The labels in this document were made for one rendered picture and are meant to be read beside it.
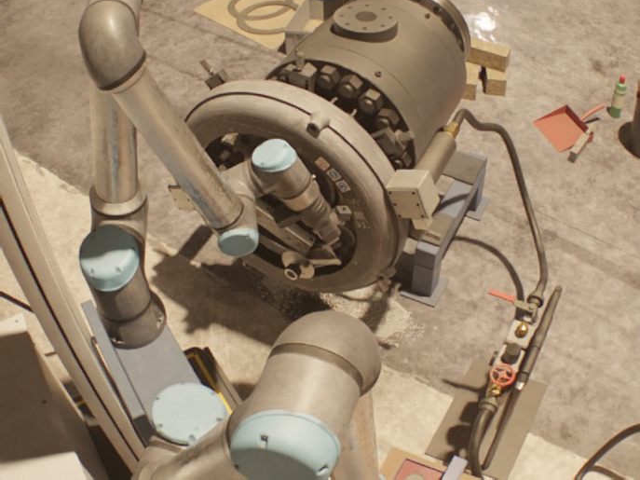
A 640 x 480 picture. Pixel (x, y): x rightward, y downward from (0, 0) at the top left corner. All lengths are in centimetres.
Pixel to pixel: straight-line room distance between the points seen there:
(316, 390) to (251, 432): 9
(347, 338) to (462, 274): 199
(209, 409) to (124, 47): 68
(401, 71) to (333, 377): 161
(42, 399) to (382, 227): 104
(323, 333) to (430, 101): 163
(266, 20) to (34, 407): 309
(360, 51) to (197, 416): 134
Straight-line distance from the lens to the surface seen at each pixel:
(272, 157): 166
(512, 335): 209
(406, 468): 183
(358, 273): 219
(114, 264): 163
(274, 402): 78
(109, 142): 160
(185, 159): 146
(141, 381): 175
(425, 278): 264
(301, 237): 217
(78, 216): 321
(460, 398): 248
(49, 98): 403
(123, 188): 170
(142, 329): 177
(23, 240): 103
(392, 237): 205
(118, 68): 132
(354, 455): 111
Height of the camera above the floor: 214
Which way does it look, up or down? 45 degrees down
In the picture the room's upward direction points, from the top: 2 degrees counter-clockwise
